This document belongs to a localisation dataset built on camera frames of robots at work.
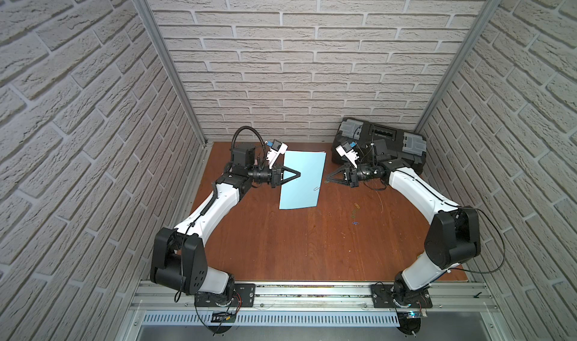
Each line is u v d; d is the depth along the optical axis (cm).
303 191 73
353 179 69
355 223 90
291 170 71
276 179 66
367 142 72
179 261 42
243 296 73
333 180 74
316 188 77
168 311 71
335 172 72
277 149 67
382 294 74
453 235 45
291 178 72
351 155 72
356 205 96
